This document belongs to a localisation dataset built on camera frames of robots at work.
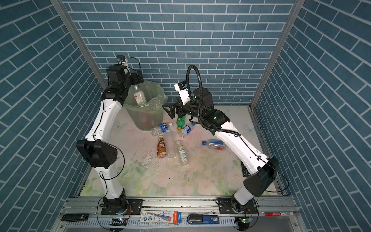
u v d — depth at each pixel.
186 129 0.99
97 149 0.48
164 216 0.70
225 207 0.72
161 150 0.90
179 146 0.95
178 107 0.57
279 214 0.71
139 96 0.94
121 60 0.65
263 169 0.41
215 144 0.99
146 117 1.03
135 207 0.74
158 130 1.01
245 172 0.85
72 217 0.66
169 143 1.00
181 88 0.56
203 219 0.66
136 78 0.73
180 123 1.06
